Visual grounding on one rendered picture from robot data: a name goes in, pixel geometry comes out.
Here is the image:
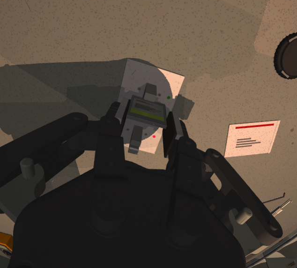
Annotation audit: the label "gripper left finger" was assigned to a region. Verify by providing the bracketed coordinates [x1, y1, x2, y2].
[0, 101, 128, 199]

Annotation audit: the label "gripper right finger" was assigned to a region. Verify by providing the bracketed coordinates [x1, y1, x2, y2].
[162, 111, 283, 246]

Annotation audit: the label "dark grey green-striped card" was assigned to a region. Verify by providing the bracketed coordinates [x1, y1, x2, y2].
[126, 95, 168, 130]

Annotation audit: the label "white card stand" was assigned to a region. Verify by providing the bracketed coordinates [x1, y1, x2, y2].
[118, 59, 185, 155]

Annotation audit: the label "thin black hex key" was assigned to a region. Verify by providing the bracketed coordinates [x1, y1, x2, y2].
[263, 192, 286, 204]

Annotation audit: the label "small grey screwdriver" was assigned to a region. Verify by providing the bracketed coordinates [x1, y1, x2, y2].
[271, 199, 293, 217]

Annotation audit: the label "white red-striped paper sheet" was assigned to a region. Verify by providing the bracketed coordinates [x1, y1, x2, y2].
[223, 119, 281, 158]

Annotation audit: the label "orange box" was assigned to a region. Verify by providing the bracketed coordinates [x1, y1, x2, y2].
[0, 231, 14, 257]

